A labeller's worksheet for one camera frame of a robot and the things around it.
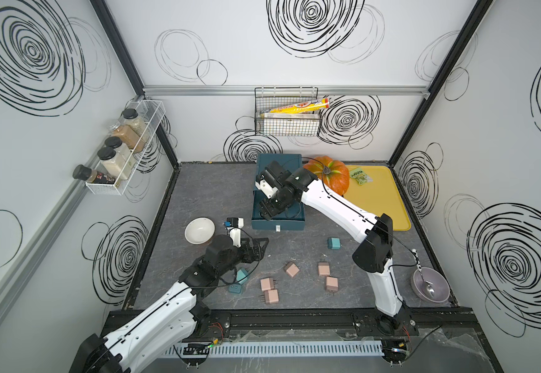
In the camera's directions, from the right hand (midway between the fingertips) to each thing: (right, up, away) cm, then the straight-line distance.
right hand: (268, 210), depth 81 cm
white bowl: (-28, -10, +12) cm, 32 cm away
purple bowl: (+59, -25, -3) cm, 65 cm away
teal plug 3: (-11, -26, -4) cm, 29 cm away
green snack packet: (+45, +13, +34) cm, 58 cm away
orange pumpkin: (+28, +14, +18) cm, 36 cm away
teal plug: (+25, -14, +7) cm, 30 cm away
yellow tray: (+52, +4, +26) cm, 58 cm away
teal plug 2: (-10, -23, +1) cm, 25 cm away
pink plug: (+20, -22, +3) cm, 30 cm away
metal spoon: (+56, -27, -3) cm, 62 cm away
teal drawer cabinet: (+8, -1, -13) cm, 15 cm away
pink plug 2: (+22, -26, -1) cm, 34 cm away
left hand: (-3, -10, -4) cm, 11 cm away
